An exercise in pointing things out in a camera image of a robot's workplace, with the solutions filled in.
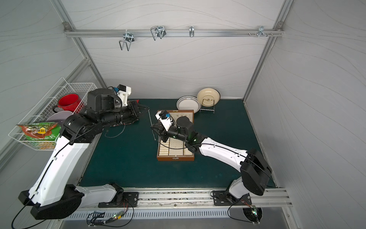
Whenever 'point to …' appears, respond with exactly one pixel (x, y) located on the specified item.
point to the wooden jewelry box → (175, 149)
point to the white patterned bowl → (188, 102)
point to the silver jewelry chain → (151, 125)
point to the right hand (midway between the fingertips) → (151, 125)
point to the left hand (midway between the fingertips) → (149, 108)
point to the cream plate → (208, 97)
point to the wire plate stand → (213, 109)
